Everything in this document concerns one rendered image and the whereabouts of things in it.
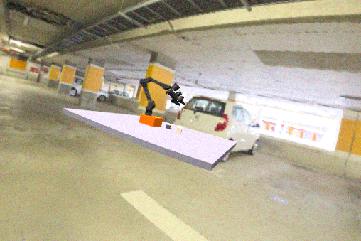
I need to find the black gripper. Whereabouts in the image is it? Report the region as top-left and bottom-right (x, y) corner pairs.
(171, 93), (185, 106)

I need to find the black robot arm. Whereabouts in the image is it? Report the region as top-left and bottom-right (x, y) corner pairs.
(140, 77), (180, 117)

